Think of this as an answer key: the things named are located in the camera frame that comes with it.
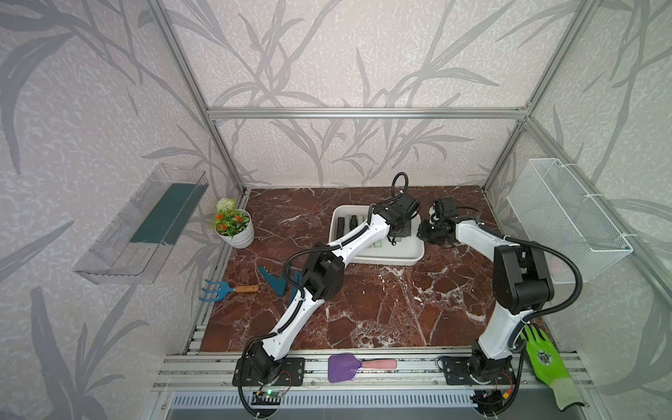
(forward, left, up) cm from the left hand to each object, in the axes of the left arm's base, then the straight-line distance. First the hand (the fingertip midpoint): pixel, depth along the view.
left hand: (403, 229), depth 96 cm
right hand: (+1, -6, -3) cm, 6 cm away
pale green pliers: (-3, +9, -7) cm, 12 cm away
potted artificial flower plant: (-2, +61, +4) cm, 61 cm away
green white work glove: (-43, -37, -6) cm, 58 cm away
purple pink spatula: (-43, +22, -9) cm, 49 cm away
